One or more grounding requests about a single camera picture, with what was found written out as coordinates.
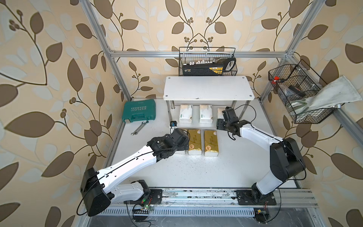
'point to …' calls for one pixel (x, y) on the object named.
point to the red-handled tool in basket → (277, 79)
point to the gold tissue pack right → (211, 143)
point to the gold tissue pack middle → (194, 147)
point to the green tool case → (139, 110)
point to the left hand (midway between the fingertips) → (181, 140)
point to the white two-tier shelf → (220, 91)
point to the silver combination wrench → (139, 128)
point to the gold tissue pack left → (181, 152)
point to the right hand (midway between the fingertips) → (222, 123)
